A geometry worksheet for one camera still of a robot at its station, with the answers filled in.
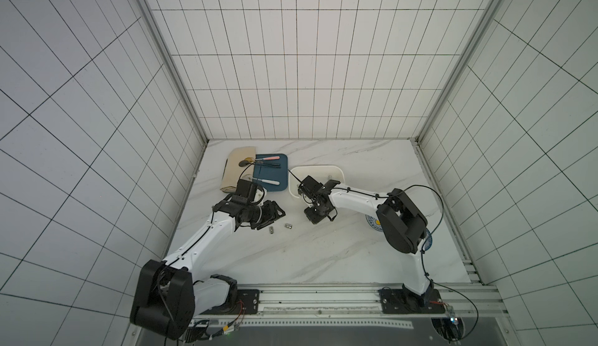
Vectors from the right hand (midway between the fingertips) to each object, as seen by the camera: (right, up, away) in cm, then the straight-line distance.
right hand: (307, 218), depth 93 cm
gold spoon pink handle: (-16, +25, +19) cm, 35 cm away
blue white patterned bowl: (+44, -5, -12) cm, 46 cm away
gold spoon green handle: (-26, +23, +17) cm, 39 cm away
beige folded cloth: (-35, +18, +15) cm, 42 cm away
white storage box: (+8, +17, +11) cm, 22 cm away
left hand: (-11, +2, -11) cm, 16 cm away
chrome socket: (-8, -2, -3) cm, 8 cm away
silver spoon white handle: (-14, +13, +10) cm, 21 cm away
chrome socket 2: (-14, -3, -5) cm, 15 cm away
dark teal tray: (-17, +18, +14) cm, 29 cm away
